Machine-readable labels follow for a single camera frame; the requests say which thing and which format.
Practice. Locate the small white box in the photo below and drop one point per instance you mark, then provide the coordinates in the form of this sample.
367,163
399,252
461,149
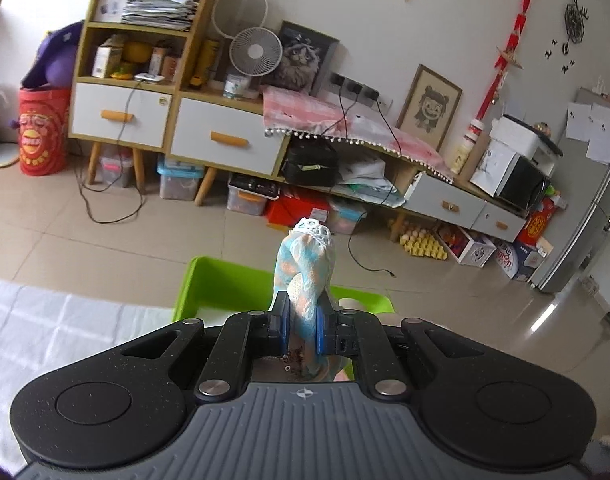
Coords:
105,60

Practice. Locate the white round fan base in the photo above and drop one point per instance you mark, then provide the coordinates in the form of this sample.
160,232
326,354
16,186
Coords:
0,157

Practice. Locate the white bottle red cap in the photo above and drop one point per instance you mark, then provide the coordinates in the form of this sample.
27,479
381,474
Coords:
467,147

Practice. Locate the blue white carton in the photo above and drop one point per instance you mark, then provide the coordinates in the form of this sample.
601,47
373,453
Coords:
517,260

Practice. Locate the black microwave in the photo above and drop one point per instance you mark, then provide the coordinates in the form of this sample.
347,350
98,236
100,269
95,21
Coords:
525,185

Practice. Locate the clear jar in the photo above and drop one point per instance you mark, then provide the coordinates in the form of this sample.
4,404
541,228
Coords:
240,87

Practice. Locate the red gift box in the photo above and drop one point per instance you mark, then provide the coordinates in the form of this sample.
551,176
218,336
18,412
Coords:
540,222

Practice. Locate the clear box pink lid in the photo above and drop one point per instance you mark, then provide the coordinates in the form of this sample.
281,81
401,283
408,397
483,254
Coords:
116,170

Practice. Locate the blue patterned lace cloth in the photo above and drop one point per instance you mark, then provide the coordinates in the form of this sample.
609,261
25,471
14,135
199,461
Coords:
305,270

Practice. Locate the stack of papers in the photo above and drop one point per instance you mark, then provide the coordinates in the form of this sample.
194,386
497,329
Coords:
157,12

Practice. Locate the purple plush toy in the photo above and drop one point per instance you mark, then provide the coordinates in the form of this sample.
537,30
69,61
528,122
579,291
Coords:
55,60

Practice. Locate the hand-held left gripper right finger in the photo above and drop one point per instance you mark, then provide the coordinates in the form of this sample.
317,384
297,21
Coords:
321,325

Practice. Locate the small white desk fan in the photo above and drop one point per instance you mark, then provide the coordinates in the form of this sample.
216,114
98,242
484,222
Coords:
255,52

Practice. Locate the red hanging decoration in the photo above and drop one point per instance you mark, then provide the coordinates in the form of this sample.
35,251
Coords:
517,25

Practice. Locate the white appliance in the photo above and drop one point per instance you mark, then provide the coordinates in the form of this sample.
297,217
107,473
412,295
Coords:
525,135

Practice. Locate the grey refrigerator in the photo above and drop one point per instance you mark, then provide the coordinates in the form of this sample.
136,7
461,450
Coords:
580,210

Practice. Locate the green plastic bin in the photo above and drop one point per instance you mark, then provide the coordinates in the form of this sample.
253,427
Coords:
210,290

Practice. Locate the framed cartoon drawing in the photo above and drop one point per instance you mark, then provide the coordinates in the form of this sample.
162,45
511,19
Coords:
430,107

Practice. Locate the red fabric hamper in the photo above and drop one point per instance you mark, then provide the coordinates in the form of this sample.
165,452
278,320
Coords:
42,132

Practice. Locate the clear storage box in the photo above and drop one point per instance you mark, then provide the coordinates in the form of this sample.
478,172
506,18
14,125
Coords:
347,217

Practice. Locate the black bag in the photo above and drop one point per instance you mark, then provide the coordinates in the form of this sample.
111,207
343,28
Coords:
310,162

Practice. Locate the flat white device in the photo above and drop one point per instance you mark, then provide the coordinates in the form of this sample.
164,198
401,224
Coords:
149,78

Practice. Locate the black deer wall clock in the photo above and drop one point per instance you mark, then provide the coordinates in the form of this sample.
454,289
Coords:
574,20

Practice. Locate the pink cloth with tassels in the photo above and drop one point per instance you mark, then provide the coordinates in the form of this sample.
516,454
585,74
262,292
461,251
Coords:
310,115

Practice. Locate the white table cloth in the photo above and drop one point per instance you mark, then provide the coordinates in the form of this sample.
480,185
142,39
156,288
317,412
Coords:
60,325

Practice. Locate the tall wooden shelf cabinet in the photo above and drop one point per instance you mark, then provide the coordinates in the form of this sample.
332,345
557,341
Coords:
205,20

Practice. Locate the wall socket strip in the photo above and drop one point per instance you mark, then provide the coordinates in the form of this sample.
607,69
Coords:
360,92

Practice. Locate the yellow egg tray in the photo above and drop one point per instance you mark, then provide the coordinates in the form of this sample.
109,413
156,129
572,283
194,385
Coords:
425,245

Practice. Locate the clear box blue lid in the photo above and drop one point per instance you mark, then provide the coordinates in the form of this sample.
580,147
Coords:
180,180

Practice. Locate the large white fan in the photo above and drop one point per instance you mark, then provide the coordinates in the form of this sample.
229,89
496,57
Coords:
237,5

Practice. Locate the yellow round object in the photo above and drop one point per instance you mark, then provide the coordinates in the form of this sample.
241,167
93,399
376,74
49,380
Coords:
136,51

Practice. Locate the framed cat picture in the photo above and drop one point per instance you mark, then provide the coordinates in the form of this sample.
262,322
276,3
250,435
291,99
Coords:
300,60

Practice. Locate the white printed carton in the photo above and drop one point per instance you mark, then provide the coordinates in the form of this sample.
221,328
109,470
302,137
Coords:
467,245

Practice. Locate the low wooden cabinet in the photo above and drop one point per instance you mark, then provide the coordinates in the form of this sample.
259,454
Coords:
480,199

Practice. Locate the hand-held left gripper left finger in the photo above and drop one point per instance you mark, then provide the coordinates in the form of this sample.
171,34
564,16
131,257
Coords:
283,322

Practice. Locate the folded clothes pile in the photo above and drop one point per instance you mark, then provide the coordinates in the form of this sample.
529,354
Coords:
370,182

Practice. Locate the red cardboard box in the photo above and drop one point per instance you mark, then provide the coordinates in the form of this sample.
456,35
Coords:
297,212

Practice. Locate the white cardboard box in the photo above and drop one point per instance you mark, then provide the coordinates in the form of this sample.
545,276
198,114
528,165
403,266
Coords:
115,1

